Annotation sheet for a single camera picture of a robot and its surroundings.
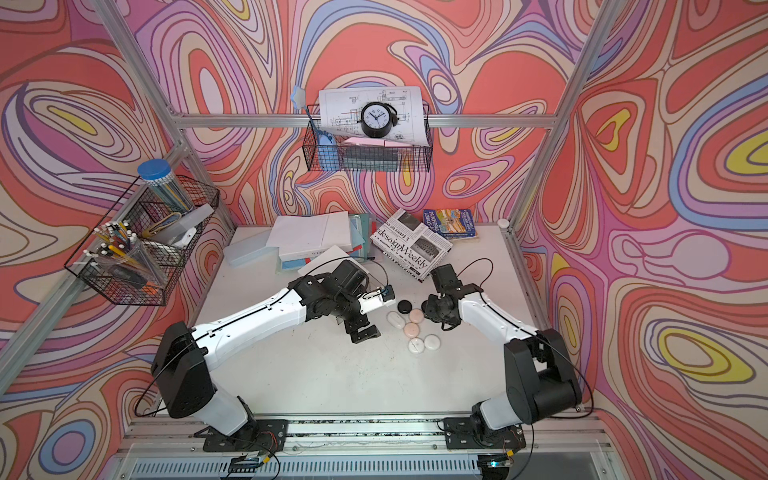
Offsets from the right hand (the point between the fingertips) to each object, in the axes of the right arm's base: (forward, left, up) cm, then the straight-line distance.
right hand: (437, 319), depth 89 cm
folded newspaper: (+28, +6, +3) cm, 29 cm away
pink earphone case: (+3, +6, -3) cm, 7 cm away
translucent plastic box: (+33, +67, -1) cm, 75 cm away
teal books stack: (+33, +24, 0) cm, 41 cm away
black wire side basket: (+11, +70, +29) cm, 77 cm away
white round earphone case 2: (-6, +2, -3) cm, 7 cm away
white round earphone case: (-7, +7, -3) cm, 10 cm away
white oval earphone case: (+2, +13, -2) cm, 13 cm away
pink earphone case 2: (-2, +8, -3) cm, 9 cm away
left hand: (-4, +18, +10) cm, 21 cm away
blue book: (+41, -12, +1) cm, 42 cm away
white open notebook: (+36, +46, +1) cm, 58 cm away
